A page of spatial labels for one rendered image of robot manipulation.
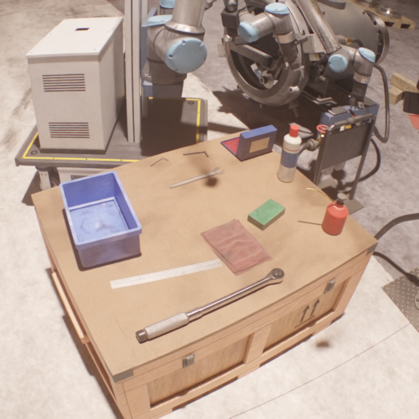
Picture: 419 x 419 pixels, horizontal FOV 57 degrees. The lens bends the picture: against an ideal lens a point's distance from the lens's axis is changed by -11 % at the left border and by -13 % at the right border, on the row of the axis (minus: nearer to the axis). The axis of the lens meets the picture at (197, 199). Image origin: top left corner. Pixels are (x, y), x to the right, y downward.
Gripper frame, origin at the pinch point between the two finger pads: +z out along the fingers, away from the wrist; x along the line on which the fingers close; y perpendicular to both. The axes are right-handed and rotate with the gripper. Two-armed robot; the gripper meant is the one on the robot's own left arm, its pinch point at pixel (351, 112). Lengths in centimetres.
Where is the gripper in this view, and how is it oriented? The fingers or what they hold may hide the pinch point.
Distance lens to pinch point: 228.7
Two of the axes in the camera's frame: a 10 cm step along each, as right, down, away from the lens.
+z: -0.4, 7.7, 6.4
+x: 10.0, 0.1, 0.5
